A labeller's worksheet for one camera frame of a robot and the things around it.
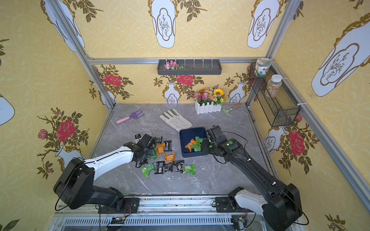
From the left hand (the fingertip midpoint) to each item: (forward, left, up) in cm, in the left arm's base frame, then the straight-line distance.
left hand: (142, 151), depth 90 cm
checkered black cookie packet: (-8, -23, -2) cm, 24 cm away
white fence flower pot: (+35, -42, +1) cm, 54 cm away
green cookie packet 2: (-11, -30, -2) cm, 32 cm away
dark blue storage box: (+13, -28, -2) cm, 31 cm away
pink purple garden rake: (+35, +13, -5) cm, 38 cm away
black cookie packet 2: (-9, -17, -1) cm, 19 cm away
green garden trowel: (+35, -61, -3) cm, 71 cm away
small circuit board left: (-34, +8, -6) cm, 36 cm away
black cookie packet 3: (+5, -15, -2) cm, 16 cm away
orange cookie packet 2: (+2, -11, -1) cm, 11 cm away
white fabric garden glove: (+27, -20, -3) cm, 34 cm away
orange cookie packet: (-4, -17, -2) cm, 18 cm away
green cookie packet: (-10, -4, -3) cm, 11 cm away
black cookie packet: (-10, -11, -2) cm, 15 cm away
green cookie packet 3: (+2, -35, 0) cm, 35 cm away
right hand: (-2, -39, +11) cm, 40 cm away
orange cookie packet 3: (+7, -31, -2) cm, 32 cm away
